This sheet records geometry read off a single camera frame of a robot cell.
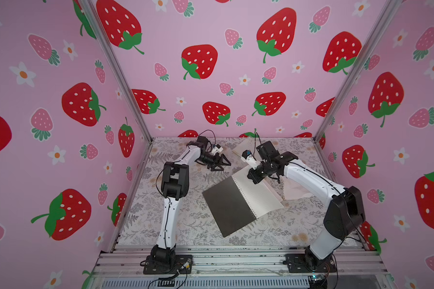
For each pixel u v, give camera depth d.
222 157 0.93
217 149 0.98
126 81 0.91
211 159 0.93
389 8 0.69
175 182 0.64
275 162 0.62
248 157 0.77
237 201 0.91
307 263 0.67
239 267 0.73
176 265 0.73
